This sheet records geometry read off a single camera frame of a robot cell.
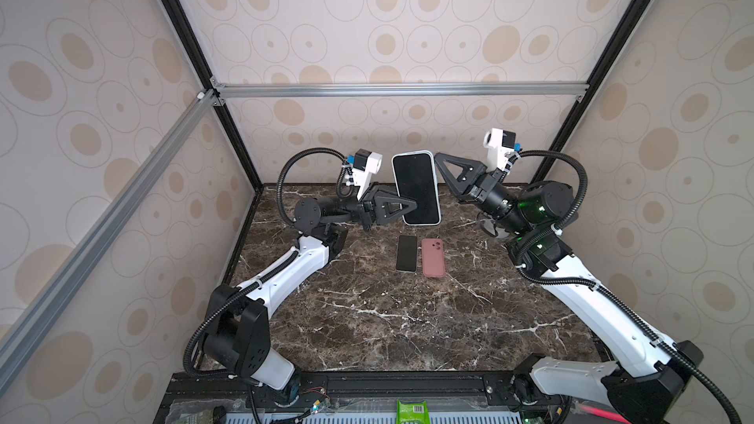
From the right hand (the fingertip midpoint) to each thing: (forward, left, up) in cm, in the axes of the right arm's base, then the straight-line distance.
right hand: (441, 165), depth 51 cm
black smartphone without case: (+15, +5, -51) cm, 54 cm away
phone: (+13, -4, -51) cm, 53 cm away
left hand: (-6, +3, -8) cm, 10 cm away
